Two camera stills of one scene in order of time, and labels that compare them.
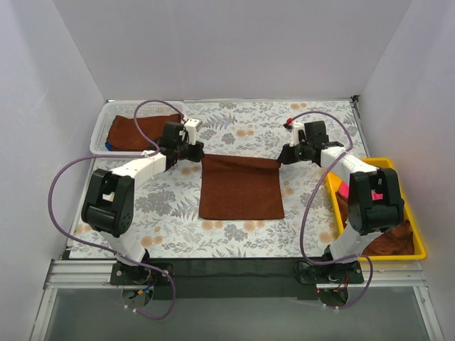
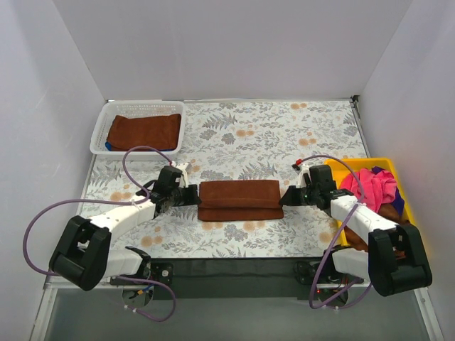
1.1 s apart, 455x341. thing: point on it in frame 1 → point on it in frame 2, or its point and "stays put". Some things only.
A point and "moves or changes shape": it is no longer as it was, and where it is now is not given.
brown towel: [124, 135] stays put
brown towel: [240, 188] moves or changes shape
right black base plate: [346, 273] stays put
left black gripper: [195, 152] → [188, 195]
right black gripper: [286, 155] → [296, 195]
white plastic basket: [126, 108] stays put
